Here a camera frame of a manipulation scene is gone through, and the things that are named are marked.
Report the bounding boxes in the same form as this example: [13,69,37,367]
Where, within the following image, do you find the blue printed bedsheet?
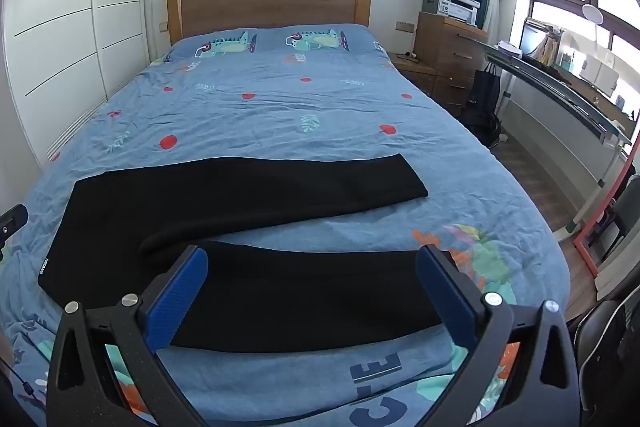
[0,23,571,427]

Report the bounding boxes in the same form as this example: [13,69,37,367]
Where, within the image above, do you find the black backpack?
[457,107,503,148]

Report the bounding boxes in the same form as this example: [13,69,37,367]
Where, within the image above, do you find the computer monitor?
[519,19,557,58]

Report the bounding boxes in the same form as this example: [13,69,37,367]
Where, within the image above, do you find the white printer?
[421,0,482,26]

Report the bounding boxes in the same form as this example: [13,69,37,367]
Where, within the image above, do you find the white wardrobe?
[0,0,151,168]

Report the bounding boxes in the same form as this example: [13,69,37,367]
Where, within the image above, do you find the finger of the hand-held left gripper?
[0,204,29,259]

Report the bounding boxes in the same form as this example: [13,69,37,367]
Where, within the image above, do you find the red framed mirror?
[574,147,640,280]

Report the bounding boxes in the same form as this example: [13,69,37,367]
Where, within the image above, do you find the black pants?
[37,153,458,354]

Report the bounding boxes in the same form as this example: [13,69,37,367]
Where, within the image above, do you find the white round lamp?
[581,4,609,54]

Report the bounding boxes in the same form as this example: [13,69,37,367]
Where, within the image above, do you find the black cable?
[0,354,37,404]

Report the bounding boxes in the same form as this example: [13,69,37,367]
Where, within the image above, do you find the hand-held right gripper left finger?
[46,245,211,427]

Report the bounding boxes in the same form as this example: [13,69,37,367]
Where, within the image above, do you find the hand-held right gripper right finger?
[415,245,582,427]

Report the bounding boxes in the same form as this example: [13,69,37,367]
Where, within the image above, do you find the wooden headboard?
[166,0,373,48]

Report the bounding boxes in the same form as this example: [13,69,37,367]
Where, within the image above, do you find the wooden nightstand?
[392,54,440,96]

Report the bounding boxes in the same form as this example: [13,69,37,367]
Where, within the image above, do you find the black chair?
[570,297,640,427]

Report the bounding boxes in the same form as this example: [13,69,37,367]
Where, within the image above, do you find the glass desk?
[457,32,633,238]

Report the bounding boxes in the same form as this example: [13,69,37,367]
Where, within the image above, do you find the black tote bag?
[467,63,502,112]

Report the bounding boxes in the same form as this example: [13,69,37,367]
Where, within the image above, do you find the wooden dresser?
[415,12,490,115]

